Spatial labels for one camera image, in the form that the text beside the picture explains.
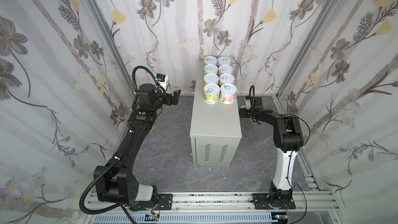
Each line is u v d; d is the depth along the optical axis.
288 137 0.57
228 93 0.67
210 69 0.78
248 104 0.97
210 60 0.82
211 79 0.73
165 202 0.73
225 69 0.78
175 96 0.70
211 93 0.66
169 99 0.69
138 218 0.70
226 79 0.73
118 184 0.40
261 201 0.73
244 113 0.99
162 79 0.64
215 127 0.61
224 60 0.82
